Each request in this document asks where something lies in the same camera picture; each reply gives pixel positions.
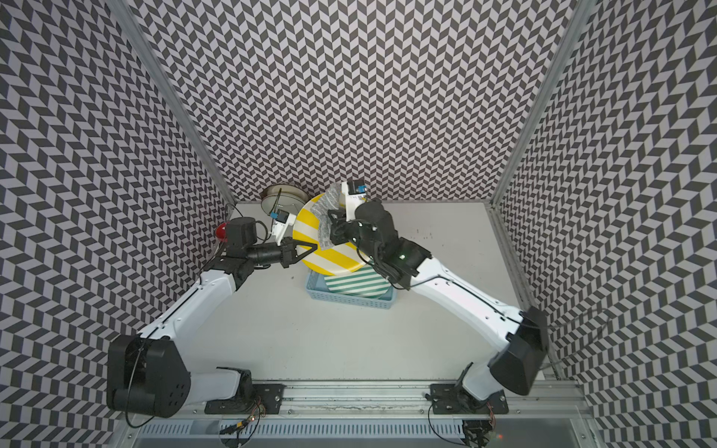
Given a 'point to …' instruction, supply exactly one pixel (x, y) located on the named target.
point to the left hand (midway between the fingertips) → (314, 249)
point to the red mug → (220, 232)
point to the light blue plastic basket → (316, 288)
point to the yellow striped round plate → (335, 259)
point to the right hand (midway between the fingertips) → (331, 217)
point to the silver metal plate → (287, 197)
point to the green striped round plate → (365, 282)
